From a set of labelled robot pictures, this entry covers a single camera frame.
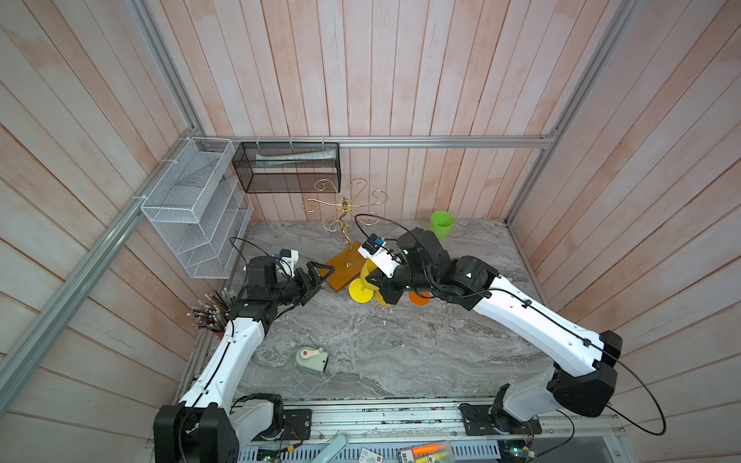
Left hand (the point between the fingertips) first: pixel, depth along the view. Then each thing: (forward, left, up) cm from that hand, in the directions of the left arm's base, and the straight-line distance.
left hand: (329, 281), depth 77 cm
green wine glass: (+30, -37, -7) cm, 48 cm away
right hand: (-5, -10, +9) cm, 14 cm away
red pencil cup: (-8, +30, -3) cm, 32 cm away
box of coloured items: (-37, -29, -21) cm, 51 cm away
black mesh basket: (+47, +19, +4) cm, 51 cm away
